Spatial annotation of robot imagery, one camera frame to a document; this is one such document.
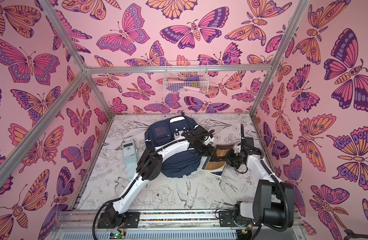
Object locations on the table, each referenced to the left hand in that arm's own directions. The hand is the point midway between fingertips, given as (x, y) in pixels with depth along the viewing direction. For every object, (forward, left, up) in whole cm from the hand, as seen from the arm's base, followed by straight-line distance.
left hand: (217, 156), depth 90 cm
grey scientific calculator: (+4, +55, -2) cm, 55 cm away
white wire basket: (+42, +18, +27) cm, 53 cm away
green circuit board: (-39, +52, -8) cm, 65 cm away
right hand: (-2, -3, +3) cm, 4 cm away
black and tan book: (+4, -3, 0) cm, 5 cm away
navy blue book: (-9, +1, +3) cm, 10 cm away
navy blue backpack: (+18, +39, -2) cm, 44 cm away
